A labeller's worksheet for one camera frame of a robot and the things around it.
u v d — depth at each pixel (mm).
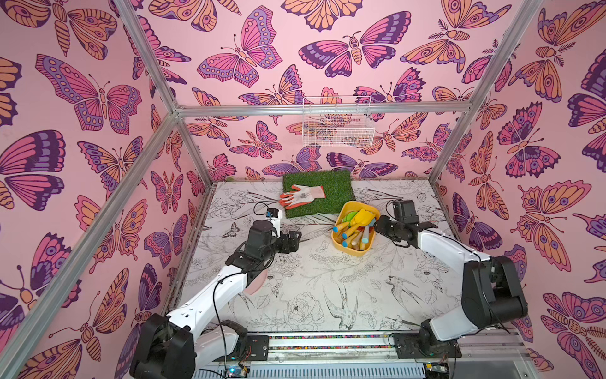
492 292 442
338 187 1144
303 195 1095
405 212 715
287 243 718
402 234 675
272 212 724
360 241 901
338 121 950
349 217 1027
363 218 1005
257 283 872
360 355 730
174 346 391
